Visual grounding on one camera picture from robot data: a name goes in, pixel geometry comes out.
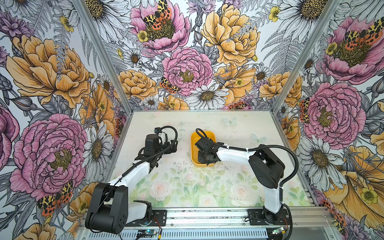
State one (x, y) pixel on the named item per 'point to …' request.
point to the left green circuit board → (147, 233)
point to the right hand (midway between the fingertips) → (203, 162)
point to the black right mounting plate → (256, 217)
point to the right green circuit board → (278, 230)
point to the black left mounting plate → (158, 218)
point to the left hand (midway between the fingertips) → (170, 146)
